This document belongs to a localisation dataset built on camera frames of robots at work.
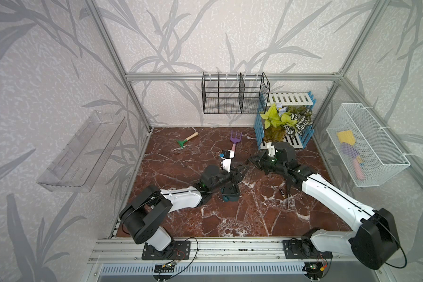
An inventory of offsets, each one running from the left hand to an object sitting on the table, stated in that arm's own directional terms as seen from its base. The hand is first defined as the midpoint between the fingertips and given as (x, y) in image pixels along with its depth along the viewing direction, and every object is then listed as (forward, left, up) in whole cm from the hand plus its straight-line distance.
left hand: (246, 167), depth 78 cm
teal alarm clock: (-5, +7, -16) cm, 18 cm away
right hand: (+4, 0, +3) cm, 5 cm away
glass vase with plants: (+26, -19, +4) cm, 33 cm away
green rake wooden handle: (+30, +37, -20) cm, 51 cm away
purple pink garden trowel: (0, -48, +4) cm, 49 cm away
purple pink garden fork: (+32, +2, -19) cm, 37 cm away
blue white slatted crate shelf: (+39, -34, +8) cm, 52 cm away
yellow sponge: (+15, -50, +5) cm, 52 cm away
